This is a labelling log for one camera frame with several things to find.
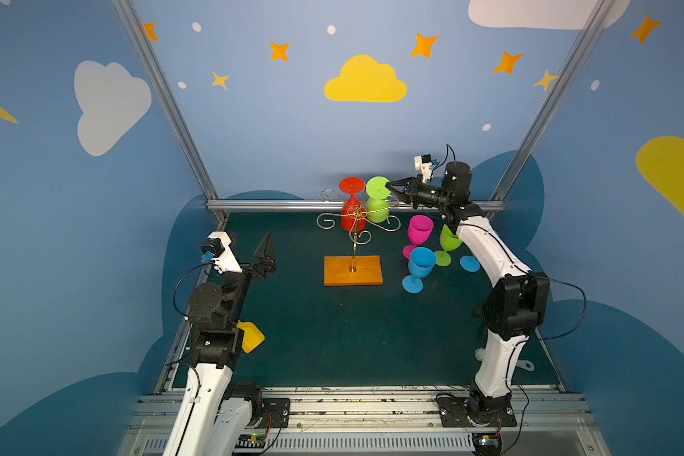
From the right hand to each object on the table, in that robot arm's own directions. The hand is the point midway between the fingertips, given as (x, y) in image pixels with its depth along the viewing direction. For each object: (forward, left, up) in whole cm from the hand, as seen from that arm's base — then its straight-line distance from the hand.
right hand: (392, 182), depth 80 cm
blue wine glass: (-13, -11, -22) cm, 28 cm away
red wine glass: (-9, +10, -5) cm, 15 cm away
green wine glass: (-1, +3, -7) cm, 8 cm away
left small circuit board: (-61, +34, -38) cm, 79 cm away
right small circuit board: (-57, -27, -40) cm, 75 cm away
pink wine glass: (+1, -12, -21) cm, 24 cm away
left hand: (-24, +33, +3) cm, 41 cm away
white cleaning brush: (-37, -42, -36) cm, 66 cm away
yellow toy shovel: (-35, +40, -33) cm, 63 cm away
